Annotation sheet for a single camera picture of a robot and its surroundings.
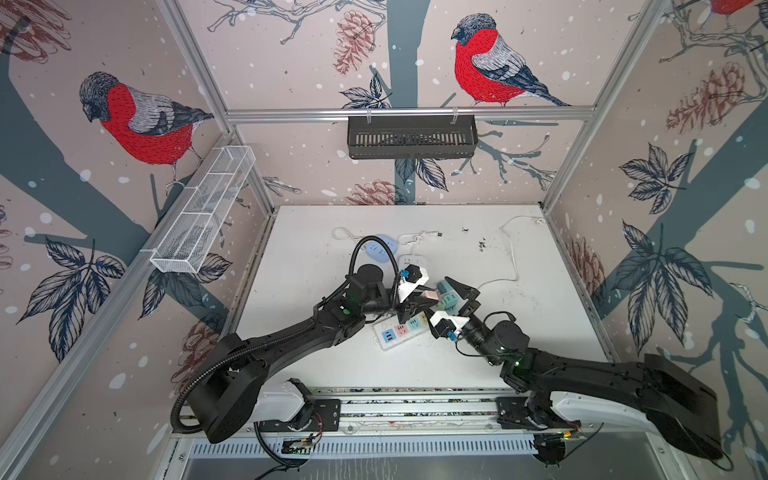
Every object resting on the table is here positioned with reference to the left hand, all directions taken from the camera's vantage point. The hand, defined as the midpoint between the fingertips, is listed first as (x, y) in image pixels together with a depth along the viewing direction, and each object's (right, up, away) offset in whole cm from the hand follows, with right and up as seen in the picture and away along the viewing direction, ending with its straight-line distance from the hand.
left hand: (432, 297), depth 71 cm
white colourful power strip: (-10, -13, +14) cm, 22 cm away
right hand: (+2, +1, +1) cm, 2 cm away
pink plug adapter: (-1, +1, 0) cm, 1 cm away
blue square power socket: (-16, +9, +32) cm, 37 cm away
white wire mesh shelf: (-62, +23, +8) cm, 66 cm away
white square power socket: (-5, +6, +29) cm, 31 cm away
